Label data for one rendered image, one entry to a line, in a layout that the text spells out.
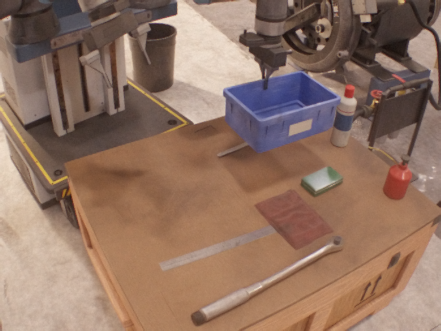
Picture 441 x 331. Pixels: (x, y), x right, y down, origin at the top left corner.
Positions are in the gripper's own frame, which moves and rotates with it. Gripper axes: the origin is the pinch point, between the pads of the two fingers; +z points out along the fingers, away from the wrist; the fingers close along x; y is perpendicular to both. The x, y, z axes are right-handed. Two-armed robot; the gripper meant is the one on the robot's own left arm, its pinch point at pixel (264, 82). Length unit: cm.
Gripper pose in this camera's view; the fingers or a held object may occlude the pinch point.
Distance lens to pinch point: 139.4
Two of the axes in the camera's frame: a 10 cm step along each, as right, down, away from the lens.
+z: -0.5, 7.9, 6.1
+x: -5.2, -5.4, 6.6
